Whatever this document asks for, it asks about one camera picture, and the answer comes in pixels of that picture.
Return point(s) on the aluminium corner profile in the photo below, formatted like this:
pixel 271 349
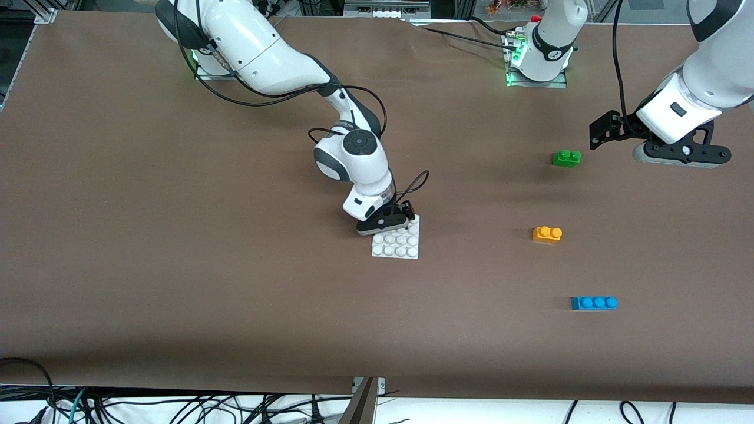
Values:
pixel 46 12

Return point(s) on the grey connector rail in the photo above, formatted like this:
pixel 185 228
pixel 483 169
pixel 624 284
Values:
pixel 386 10

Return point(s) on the brown table cover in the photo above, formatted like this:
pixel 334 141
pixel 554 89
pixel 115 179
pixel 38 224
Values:
pixel 377 324

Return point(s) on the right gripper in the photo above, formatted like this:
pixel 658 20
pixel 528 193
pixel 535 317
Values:
pixel 405 210

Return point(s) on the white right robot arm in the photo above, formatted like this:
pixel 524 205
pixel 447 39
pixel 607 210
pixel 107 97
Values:
pixel 253 41

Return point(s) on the green two-stud block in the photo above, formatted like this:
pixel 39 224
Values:
pixel 566 159

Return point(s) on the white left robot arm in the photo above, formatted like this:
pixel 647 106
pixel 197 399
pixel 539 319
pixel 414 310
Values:
pixel 718 76

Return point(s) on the grey metal post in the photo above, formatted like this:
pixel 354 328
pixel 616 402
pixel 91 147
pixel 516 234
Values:
pixel 362 409

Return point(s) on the yellow two-stud block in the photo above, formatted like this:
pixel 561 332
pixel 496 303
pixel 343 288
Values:
pixel 546 235

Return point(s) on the white studded base plate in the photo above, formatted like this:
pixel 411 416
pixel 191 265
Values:
pixel 397 244

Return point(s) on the small metal bracket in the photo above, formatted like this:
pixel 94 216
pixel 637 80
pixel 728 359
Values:
pixel 356 384

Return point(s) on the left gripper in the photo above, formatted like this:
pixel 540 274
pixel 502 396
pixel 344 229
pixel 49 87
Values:
pixel 619 127

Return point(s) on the blue three-stud block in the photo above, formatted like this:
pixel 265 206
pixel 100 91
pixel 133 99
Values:
pixel 594 303

